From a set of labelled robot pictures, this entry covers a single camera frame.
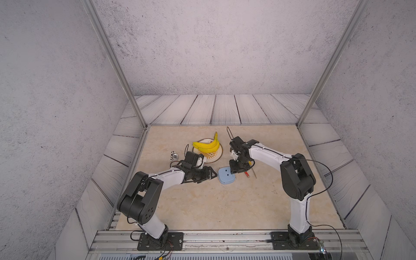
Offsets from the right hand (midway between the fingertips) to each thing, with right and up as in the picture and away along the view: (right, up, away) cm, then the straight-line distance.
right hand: (234, 171), depth 92 cm
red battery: (+8, -2, +2) cm, 8 cm away
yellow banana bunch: (-15, +13, +11) cm, 22 cm away
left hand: (-10, -2, -4) cm, 11 cm away
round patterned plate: (-14, +7, +10) cm, 18 cm away
